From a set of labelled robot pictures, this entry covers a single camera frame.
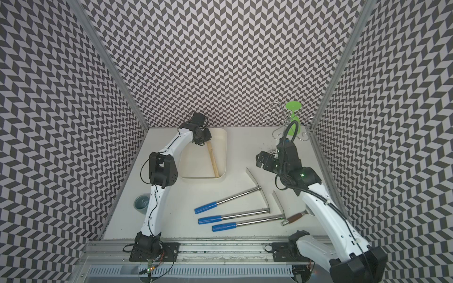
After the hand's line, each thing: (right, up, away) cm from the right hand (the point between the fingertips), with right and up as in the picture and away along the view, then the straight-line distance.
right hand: (265, 163), depth 76 cm
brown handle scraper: (+14, -27, +5) cm, 30 cm away
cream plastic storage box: (-36, -1, +23) cm, 43 cm away
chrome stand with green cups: (+8, +22, +5) cm, 24 cm away
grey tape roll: (-57, -19, +6) cm, 61 cm away
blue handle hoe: (-21, -26, +3) cm, 34 cm away
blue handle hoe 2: (-16, -28, +2) cm, 33 cm away
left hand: (-29, +12, +30) cm, 43 cm away
